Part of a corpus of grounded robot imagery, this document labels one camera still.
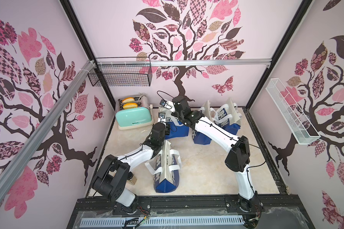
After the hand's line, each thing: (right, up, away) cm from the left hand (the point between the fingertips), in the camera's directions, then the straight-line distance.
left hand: (162, 122), depth 88 cm
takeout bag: (+9, -4, 0) cm, 10 cm away
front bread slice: (-23, +12, +7) cm, 27 cm away
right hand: (+10, +13, -4) cm, 17 cm away
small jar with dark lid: (-16, -31, -12) cm, 37 cm away
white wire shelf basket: (+75, +6, -7) cm, 76 cm away
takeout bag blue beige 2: (+28, +6, -4) cm, 29 cm away
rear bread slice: (-26, +16, +12) cm, 33 cm away
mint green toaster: (-18, +4, +12) cm, 22 cm away
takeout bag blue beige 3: (+41, +4, +2) cm, 42 cm away
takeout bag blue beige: (+4, -19, -26) cm, 33 cm away
